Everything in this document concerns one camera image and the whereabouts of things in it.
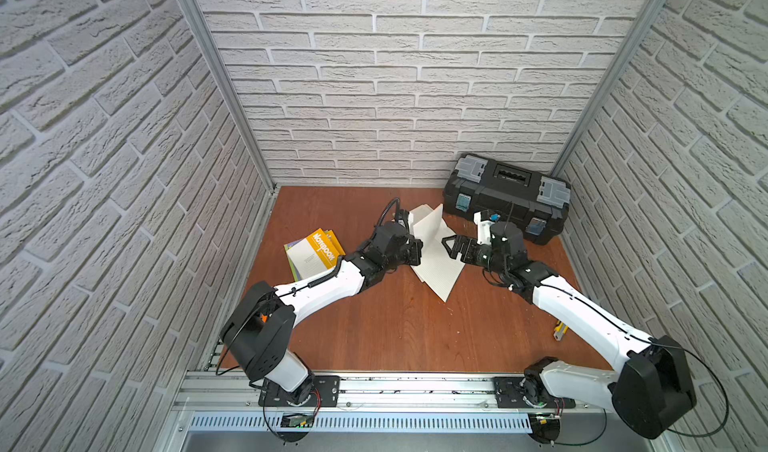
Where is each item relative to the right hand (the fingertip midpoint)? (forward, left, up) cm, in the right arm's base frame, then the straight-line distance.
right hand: (456, 242), depth 82 cm
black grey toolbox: (+15, -29, -1) cm, 32 cm away
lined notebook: (0, +4, -14) cm, 14 cm away
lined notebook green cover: (+4, +51, -16) cm, 53 cm away
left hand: (+1, +8, 0) cm, 8 cm away
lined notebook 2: (+7, +43, -13) cm, 45 cm away
